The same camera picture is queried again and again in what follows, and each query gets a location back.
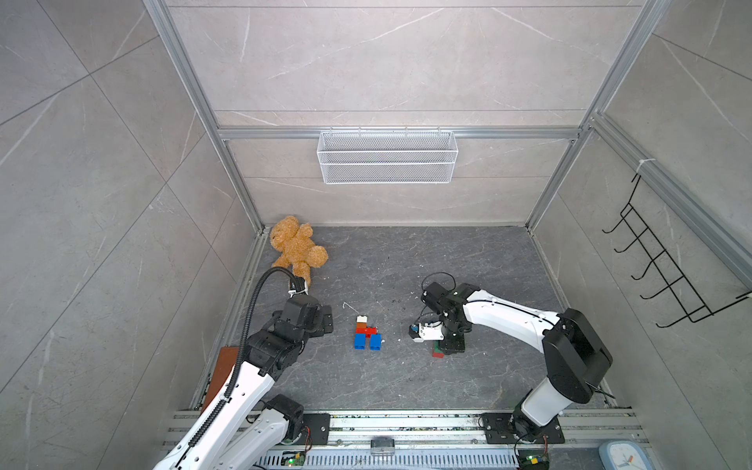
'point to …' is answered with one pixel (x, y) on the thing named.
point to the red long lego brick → (367, 331)
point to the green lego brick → (436, 347)
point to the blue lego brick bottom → (375, 341)
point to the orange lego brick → (361, 325)
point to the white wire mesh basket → (388, 157)
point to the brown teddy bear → (296, 248)
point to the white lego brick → (361, 318)
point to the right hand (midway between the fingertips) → (451, 341)
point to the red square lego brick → (437, 354)
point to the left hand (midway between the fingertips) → (313, 308)
